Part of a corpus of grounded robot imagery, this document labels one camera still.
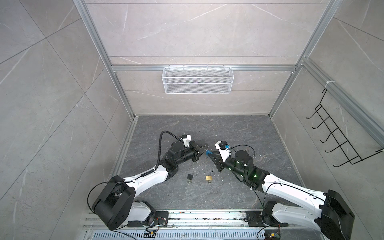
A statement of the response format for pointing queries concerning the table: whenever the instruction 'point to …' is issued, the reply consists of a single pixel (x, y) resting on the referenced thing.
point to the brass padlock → (208, 177)
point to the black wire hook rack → (336, 134)
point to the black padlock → (190, 177)
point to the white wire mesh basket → (198, 80)
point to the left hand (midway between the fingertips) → (209, 142)
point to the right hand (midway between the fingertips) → (209, 152)
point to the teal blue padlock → (208, 151)
